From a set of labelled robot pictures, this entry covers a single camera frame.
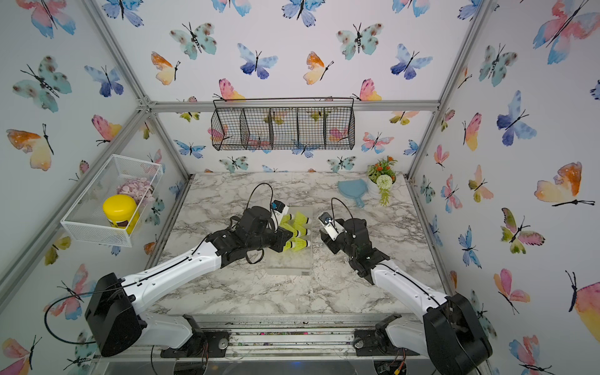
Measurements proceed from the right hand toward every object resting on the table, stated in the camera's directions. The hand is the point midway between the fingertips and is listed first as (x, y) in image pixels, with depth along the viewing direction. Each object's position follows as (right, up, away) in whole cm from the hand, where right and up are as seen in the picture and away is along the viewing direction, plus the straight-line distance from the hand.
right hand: (330, 222), depth 83 cm
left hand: (-12, -3, -6) cm, 14 cm away
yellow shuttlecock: (-11, 0, +17) cm, 20 cm away
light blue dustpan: (+14, +13, +31) cm, 37 cm away
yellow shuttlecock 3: (-11, -9, +9) cm, 17 cm away
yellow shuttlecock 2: (-11, -5, +13) cm, 17 cm away
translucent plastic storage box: (-12, -17, +9) cm, 22 cm away
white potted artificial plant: (+23, +18, +16) cm, 33 cm away
